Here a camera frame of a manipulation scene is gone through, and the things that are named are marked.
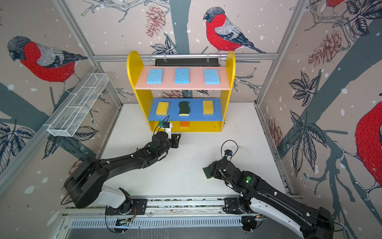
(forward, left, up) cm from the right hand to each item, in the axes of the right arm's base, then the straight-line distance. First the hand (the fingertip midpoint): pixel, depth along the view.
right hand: (210, 171), depth 78 cm
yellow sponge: (+36, +31, +11) cm, 49 cm away
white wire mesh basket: (+13, +70, +26) cm, 76 cm away
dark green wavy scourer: (+37, +17, +8) cm, 42 cm away
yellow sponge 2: (+40, +2, +9) cm, 41 cm away
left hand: (+17, +18, +8) cm, 26 cm away
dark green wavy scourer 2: (+3, +2, -6) cm, 7 cm away
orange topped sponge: (+34, +18, -3) cm, 39 cm away
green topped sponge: (+36, +36, -5) cm, 51 cm away
